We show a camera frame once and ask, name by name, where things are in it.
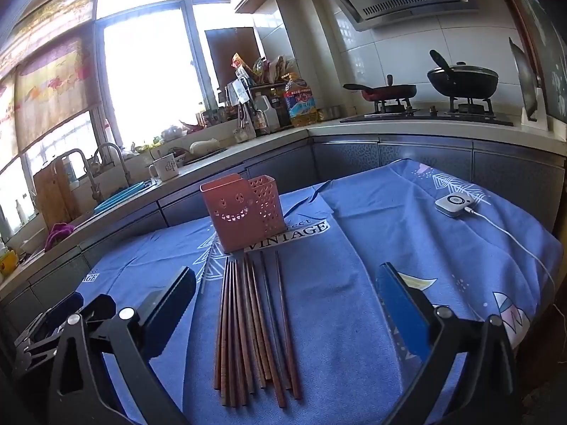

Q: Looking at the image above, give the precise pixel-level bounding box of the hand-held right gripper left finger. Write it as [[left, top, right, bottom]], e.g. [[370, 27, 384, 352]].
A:
[[49, 267, 197, 425]]

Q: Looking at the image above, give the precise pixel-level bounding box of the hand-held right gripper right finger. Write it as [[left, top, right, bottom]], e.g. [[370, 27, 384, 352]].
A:
[[376, 262, 519, 425]]

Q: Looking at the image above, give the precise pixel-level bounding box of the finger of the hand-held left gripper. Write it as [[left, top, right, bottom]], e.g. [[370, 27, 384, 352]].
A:
[[82, 294, 117, 332], [12, 294, 85, 379]]

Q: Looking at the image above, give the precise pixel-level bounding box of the bunch of wooden chopsticks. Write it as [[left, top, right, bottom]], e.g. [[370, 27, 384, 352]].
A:
[[214, 250, 303, 408]]

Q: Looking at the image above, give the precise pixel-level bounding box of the pink perforated chopstick holder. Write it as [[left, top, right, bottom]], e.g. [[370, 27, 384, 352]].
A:
[[200, 175, 284, 253]]

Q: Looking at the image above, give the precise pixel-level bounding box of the blue printed tablecloth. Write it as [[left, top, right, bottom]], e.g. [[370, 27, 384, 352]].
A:
[[75, 159, 563, 425]]

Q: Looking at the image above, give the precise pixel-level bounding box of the purple cloth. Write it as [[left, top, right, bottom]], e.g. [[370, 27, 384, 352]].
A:
[[44, 223, 76, 253]]

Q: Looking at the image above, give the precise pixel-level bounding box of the blue plastic basin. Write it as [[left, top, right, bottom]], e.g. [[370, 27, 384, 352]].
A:
[[94, 181, 148, 213]]

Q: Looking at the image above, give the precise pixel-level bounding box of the wooden cutting board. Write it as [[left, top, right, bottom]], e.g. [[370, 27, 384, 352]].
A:
[[33, 159, 79, 227]]

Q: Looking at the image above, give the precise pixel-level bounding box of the white square device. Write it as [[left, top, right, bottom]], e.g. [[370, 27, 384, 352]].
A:
[[435, 193, 479, 219]]

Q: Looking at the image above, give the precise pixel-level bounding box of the white patterned mug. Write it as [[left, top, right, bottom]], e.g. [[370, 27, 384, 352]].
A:
[[148, 154, 178, 181]]

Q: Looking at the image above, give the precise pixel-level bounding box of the white radish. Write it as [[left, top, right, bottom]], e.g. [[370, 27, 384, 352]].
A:
[[190, 138, 221, 155]]

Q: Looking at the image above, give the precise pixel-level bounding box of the black gas stove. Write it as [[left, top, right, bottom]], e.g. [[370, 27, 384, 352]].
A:
[[340, 96, 515, 127]]

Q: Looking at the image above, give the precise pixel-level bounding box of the printed roller blind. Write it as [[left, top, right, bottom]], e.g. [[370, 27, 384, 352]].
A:
[[0, 0, 99, 160]]

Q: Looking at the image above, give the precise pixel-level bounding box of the red frying pan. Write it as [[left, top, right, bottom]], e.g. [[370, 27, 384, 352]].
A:
[[343, 75, 417, 100]]

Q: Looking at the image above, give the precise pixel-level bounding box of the white plastic jug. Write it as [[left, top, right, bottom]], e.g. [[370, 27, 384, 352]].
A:
[[254, 95, 280, 132]]

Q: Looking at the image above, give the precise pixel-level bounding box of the yellow cooking oil bottle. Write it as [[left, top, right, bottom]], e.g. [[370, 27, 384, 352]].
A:
[[283, 80, 320, 127]]

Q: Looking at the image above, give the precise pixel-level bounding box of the black wok with lid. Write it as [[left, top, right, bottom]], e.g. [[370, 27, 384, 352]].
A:
[[427, 50, 499, 98]]

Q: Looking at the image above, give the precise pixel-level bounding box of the leaning pan lid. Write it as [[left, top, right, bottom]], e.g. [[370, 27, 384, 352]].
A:
[[509, 38, 550, 131]]

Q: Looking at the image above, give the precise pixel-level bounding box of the pile of snack bags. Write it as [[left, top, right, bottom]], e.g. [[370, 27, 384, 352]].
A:
[[230, 53, 306, 86]]

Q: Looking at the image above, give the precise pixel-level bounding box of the brown board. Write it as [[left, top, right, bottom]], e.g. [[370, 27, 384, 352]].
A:
[[204, 27, 265, 98]]

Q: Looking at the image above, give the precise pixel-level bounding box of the white cable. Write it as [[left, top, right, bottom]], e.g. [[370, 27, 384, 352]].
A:
[[470, 209, 560, 306]]

